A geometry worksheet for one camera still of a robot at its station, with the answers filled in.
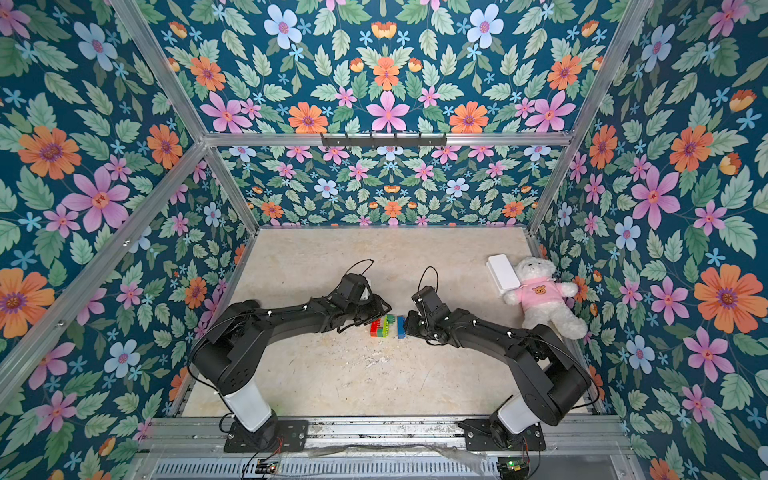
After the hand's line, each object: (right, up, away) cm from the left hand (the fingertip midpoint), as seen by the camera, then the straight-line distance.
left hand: (394, 307), depth 90 cm
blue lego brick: (+2, -7, +3) cm, 8 cm away
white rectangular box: (+37, +10, +10) cm, 39 cm away
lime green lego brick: (-2, -6, 0) cm, 6 cm away
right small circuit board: (+30, -36, -19) cm, 50 cm away
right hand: (+4, -5, -2) cm, 7 cm away
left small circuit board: (-31, -36, -19) cm, 51 cm away
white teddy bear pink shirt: (+46, +3, +1) cm, 46 cm away
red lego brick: (-6, -6, -1) cm, 8 cm away
